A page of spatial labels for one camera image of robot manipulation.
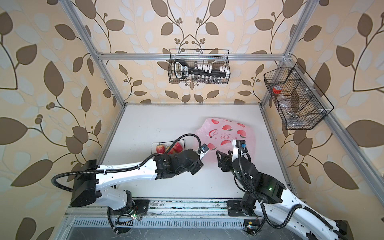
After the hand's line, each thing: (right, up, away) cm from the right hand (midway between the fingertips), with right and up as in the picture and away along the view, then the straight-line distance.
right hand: (222, 154), depth 69 cm
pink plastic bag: (+1, +7, +22) cm, 24 cm away
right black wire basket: (+40, +24, +4) cm, 47 cm away
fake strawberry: (-35, -2, +22) cm, 41 cm away
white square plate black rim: (-32, 0, +25) cm, 41 cm away
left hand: (-9, -3, +5) cm, 10 cm away
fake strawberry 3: (-28, -3, +21) cm, 35 cm away
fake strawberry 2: (-24, -1, +23) cm, 33 cm away
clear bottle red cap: (+37, +25, +12) cm, 46 cm away
